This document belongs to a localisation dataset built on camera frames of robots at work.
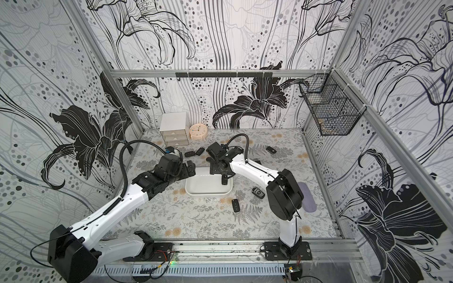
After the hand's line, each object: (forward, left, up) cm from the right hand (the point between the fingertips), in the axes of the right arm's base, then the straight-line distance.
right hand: (221, 168), depth 90 cm
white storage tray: (-5, +10, -8) cm, 13 cm away
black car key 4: (-2, -1, -8) cm, 8 cm away
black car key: (+14, +20, -6) cm, 25 cm away
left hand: (-6, +14, +7) cm, 17 cm away
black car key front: (-17, -8, -7) cm, 20 cm away
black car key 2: (+17, +15, -8) cm, 24 cm away
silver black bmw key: (-10, -19, -7) cm, 23 cm away
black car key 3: (+18, -30, -8) cm, 35 cm away
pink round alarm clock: (+32, +17, -5) cm, 37 cm away
